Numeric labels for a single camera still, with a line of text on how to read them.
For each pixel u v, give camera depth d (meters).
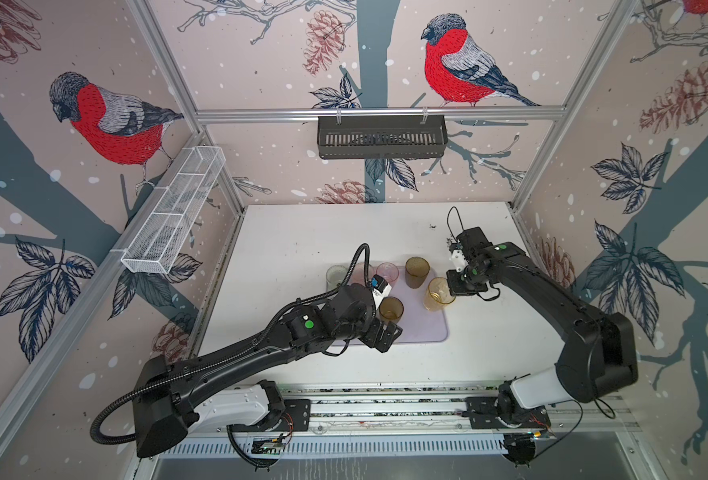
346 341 0.63
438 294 0.90
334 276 0.97
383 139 1.06
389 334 0.62
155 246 0.71
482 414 0.73
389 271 0.93
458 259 0.80
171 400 0.39
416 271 0.94
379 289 0.63
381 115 0.91
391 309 0.89
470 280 0.71
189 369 0.41
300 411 0.75
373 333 0.62
